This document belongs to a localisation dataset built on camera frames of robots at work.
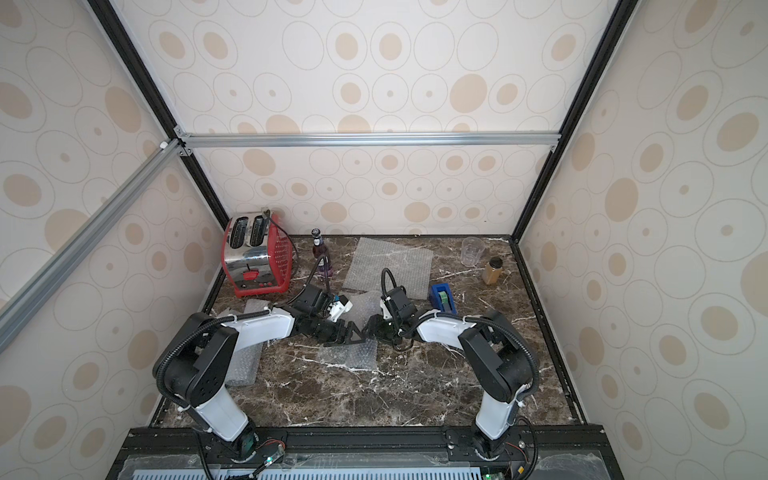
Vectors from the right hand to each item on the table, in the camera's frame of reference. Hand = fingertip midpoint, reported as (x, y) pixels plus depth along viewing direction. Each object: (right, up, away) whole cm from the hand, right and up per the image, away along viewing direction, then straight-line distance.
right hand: (378, 331), depth 91 cm
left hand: (-4, -1, -5) cm, 7 cm away
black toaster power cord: (-37, +37, +6) cm, 53 cm away
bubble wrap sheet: (-6, -5, -8) cm, 11 cm away
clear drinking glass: (+35, +25, +21) cm, 48 cm away
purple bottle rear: (-20, +25, +8) cm, 33 cm away
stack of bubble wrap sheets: (-4, +23, +22) cm, 32 cm away
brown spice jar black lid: (+38, +18, +10) cm, 43 cm away
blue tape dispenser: (+20, +10, +3) cm, 22 cm away
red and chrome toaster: (-38, +24, +1) cm, 45 cm away
